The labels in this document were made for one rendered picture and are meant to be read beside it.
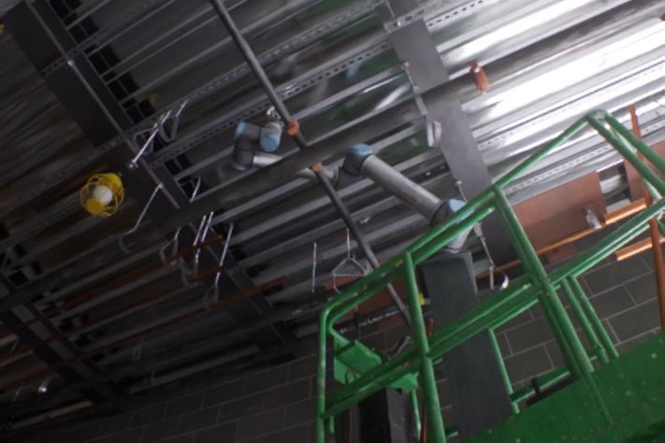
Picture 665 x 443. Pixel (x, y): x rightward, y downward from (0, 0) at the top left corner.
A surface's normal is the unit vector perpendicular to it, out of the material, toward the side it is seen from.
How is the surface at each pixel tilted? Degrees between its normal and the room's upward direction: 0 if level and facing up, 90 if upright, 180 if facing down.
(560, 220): 180
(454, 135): 180
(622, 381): 90
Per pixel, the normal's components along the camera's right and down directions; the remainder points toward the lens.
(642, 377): -0.69, -0.62
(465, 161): 0.00, 0.51
